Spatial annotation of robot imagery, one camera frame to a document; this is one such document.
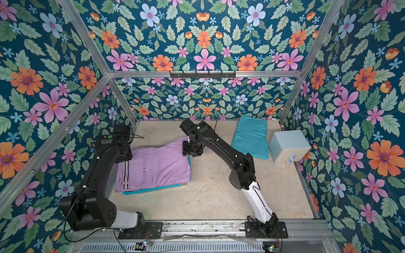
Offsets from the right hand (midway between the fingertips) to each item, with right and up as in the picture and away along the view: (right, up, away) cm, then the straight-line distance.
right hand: (186, 154), depth 84 cm
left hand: (-32, -1, -6) cm, 33 cm away
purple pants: (-17, -7, 0) cm, 19 cm away
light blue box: (+58, +4, +5) cm, 58 cm away
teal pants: (+40, +9, +24) cm, 48 cm away
